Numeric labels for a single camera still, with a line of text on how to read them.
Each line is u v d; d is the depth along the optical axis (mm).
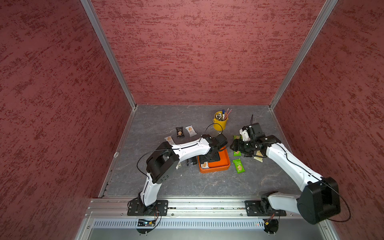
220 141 709
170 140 991
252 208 739
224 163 909
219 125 1063
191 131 1035
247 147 704
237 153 920
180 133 1031
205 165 852
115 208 756
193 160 884
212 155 741
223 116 1027
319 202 399
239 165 875
